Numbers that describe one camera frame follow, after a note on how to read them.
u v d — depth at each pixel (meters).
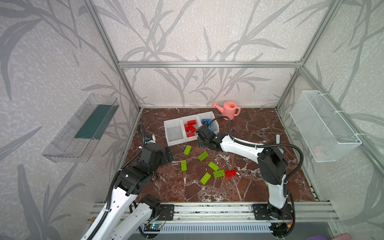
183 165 0.90
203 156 0.92
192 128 1.07
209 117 1.09
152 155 0.49
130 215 0.56
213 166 0.89
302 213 0.75
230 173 0.85
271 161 0.53
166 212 0.74
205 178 0.84
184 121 1.05
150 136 0.61
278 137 1.02
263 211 0.75
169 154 0.64
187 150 0.96
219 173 0.85
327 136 0.63
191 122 1.08
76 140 0.65
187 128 1.02
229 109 1.05
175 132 1.05
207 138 0.69
